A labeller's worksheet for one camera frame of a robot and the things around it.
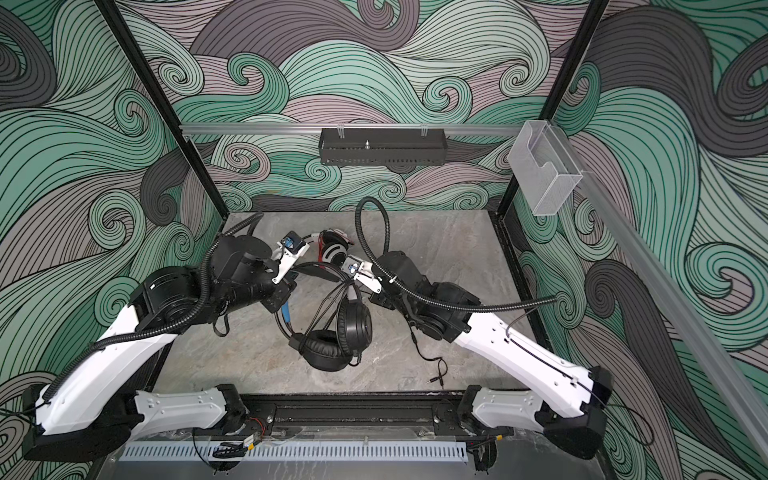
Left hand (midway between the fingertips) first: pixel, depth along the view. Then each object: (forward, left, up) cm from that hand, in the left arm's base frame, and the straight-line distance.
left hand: (295, 271), depth 61 cm
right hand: (+5, -18, -4) cm, 19 cm away
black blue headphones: (-16, -11, -1) cm, 19 cm away
